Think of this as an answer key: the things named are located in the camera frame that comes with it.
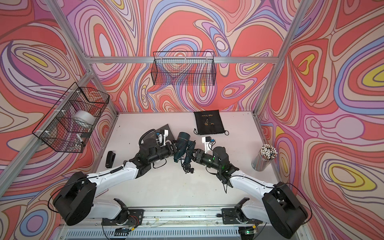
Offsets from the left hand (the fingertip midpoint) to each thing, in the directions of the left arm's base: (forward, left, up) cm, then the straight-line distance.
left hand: (185, 146), depth 76 cm
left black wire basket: (+10, +62, +6) cm, 63 cm away
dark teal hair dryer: (0, +1, +2) cm, 2 cm away
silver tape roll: (+10, +51, +11) cm, 53 cm away
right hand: (-4, -1, -4) cm, 6 cm away
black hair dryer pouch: (+34, -16, -19) cm, 42 cm away
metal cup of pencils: (-4, -42, -10) cm, 44 cm away
